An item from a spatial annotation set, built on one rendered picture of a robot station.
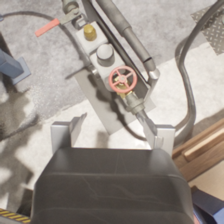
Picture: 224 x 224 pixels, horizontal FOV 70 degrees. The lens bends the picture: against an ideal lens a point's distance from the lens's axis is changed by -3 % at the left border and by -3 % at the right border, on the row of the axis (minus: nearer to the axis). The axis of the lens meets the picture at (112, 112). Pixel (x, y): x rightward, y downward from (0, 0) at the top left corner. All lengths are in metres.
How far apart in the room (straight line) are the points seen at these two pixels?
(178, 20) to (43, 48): 0.85
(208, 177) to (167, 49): 0.77
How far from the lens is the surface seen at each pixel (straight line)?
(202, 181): 0.48
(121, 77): 0.43
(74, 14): 0.59
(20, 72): 1.15
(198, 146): 0.65
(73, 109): 0.97
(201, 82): 1.04
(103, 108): 0.92
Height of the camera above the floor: 0.90
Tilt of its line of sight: 80 degrees down
